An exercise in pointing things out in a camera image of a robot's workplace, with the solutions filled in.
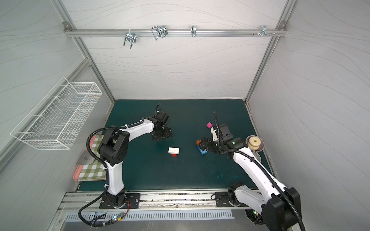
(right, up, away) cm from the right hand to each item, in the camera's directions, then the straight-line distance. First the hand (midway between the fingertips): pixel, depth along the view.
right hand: (206, 145), depth 80 cm
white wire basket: (-74, +15, -11) cm, 77 cm away
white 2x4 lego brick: (-19, -5, +7) cm, 21 cm away
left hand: (-25, +2, +17) cm, 30 cm away
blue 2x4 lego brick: (-2, -6, +8) cm, 10 cm away
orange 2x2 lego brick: (-4, 0, +13) cm, 13 cm away
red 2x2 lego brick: (-19, -8, +8) cm, 22 cm away
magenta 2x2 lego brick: (+5, +10, +23) cm, 25 cm away
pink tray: (-75, -18, +2) cm, 77 cm away
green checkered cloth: (-65, -16, +4) cm, 67 cm away
